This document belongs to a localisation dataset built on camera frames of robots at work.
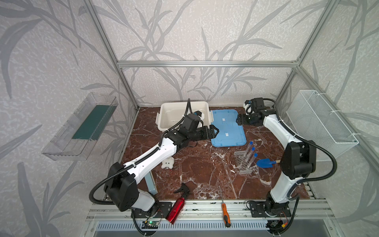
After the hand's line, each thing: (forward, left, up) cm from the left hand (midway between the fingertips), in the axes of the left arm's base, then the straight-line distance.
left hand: (215, 128), depth 76 cm
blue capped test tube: (-4, -21, -15) cm, 26 cm away
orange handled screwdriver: (-37, -5, -21) cm, 43 cm away
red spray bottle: (-33, +18, -21) cm, 43 cm away
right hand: (+16, -20, -9) cm, 27 cm away
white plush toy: (-11, +26, -22) cm, 36 cm away
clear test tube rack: (-10, -18, -24) cm, 32 cm away
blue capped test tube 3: (-4, -28, -24) cm, 37 cm away
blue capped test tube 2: (+1, -28, -25) cm, 38 cm away
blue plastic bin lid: (+12, -14, -24) cm, 30 cm away
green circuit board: (-40, +32, -25) cm, 57 cm away
